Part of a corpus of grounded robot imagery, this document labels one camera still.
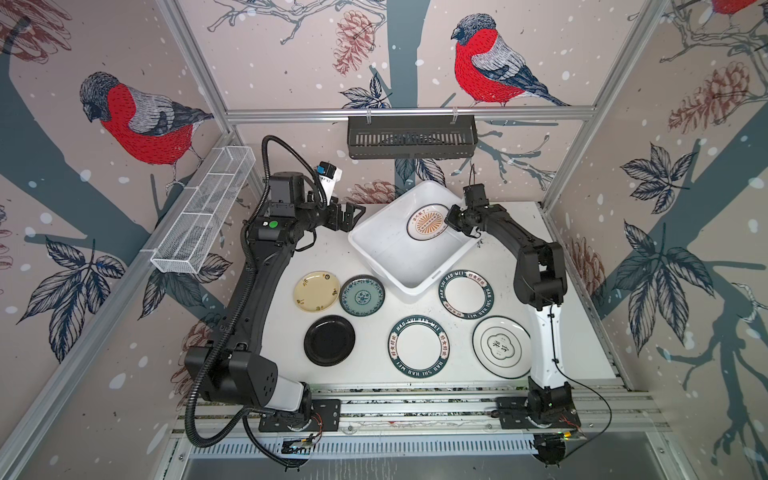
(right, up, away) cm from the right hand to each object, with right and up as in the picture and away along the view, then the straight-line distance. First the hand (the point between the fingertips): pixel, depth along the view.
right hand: (445, 221), depth 105 cm
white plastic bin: (-10, -16, -2) cm, 19 cm away
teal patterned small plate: (-29, -25, -10) cm, 39 cm away
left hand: (-30, +4, -33) cm, 45 cm away
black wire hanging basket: (-12, +30, -2) cm, 32 cm away
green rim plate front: (-11, -38, -20) cm, 44 cm away
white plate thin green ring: (+13, -37, -20) cm, 44 cm away
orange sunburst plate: (-6, 0, +5) cm, 8 cm away
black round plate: (-38, -36, -19) cm, 56 cm away
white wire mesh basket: (-69, -6, -34) cm, 78 cm away
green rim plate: (+5, -24, -10) cm, 27 cm away
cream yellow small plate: (-44, -24, -8) cm, 51 cm away
